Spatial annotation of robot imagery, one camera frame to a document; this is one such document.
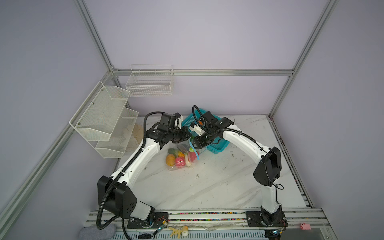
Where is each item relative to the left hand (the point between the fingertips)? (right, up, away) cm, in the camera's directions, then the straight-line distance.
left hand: (191, 135), depth 77 cm
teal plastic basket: (+1, +10, -3) cm, 10 cm away
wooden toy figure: (-3, -45, -9) cm, 46 cm away
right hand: (+1, -6, +4) cm, 7 cm away
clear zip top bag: (-4, -7, +3) cm, 9 cm away
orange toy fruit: (+5, +6, -3) cm, 8 cm away
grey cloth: (-46, -45, -9) cm, 65 cm away
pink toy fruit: (-7, -16, +11) cm, 21 cm away
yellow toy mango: (-14, -15, +13) cm, 24 cm away
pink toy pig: (+55, -43, -7) cm, 70 cm away
